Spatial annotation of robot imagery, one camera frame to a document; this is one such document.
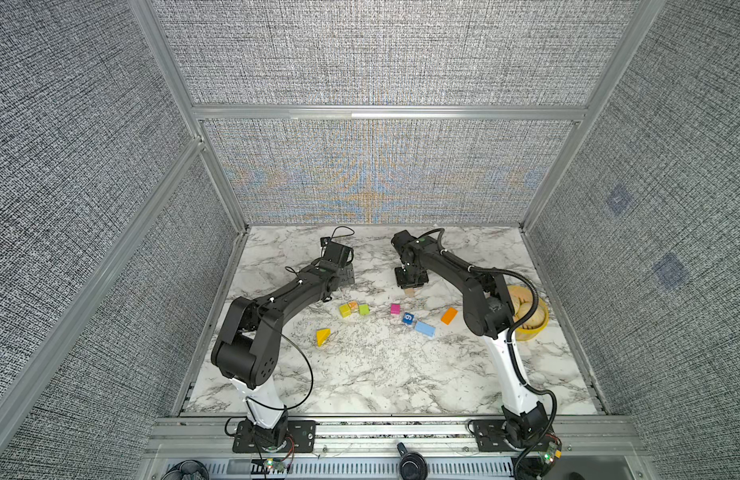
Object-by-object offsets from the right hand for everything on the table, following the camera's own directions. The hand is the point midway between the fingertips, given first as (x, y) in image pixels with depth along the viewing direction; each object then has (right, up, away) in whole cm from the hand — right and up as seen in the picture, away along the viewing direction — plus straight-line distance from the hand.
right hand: (407, 284), depth 104 cm
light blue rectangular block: (+4, -13, -11) cm, 17 cm away
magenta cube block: (-5, -8, -6) cm, 11 cm away
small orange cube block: (-18, -6, -7) cm, 21 cm away
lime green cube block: (-15, -8, -7) cm, 18 cm away
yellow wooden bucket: (+36, -4, -8) cm, 37 cm away
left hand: (-24, +4, -8) cm, 26 cm away
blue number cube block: (-1, -10, -10) cm, 14 cm away
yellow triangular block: (-27, -14, -15) cm, 34 cm away
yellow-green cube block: (-21, -7, -9) cm, 24 cm away
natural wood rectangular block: (+1, -2, -3) cm, 4 cm away
